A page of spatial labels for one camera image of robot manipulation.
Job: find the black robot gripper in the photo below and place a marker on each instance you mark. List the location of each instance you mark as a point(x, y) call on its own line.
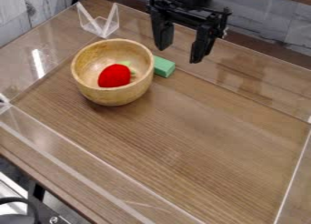
point(202, 14)

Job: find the light wooden bowl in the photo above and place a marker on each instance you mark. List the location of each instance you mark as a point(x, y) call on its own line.
point(99, 55)

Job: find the green rectangular block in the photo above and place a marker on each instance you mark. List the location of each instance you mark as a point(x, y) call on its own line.
point(164, 67)

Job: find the red plush strawberry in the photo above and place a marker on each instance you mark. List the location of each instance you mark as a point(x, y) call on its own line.
point(114, 76)

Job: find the black metal table leg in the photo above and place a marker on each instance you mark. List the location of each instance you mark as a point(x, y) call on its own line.
point(53, 212)

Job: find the clear acrylic corner bracket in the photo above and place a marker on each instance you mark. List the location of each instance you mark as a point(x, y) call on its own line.
point(98, 25)

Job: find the clear acrylic tray wall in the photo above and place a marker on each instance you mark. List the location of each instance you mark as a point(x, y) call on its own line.
point(210, 150)

